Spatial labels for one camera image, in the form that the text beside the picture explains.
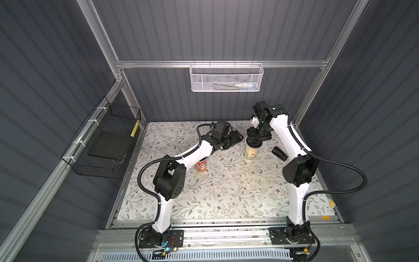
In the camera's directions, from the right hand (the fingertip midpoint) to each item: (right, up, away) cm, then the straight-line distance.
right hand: (256, 139), depth 87 cm
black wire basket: (-72, -4, -19) cm, 74 cm away
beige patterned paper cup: (-1, -9, +6) cm, 11 cm away
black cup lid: (-2, -2, -1) cm, 3 cm away
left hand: (-6, -1, 0) cm, 6 cm away
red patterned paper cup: (-30, -14, -1) cm, 33 cm away
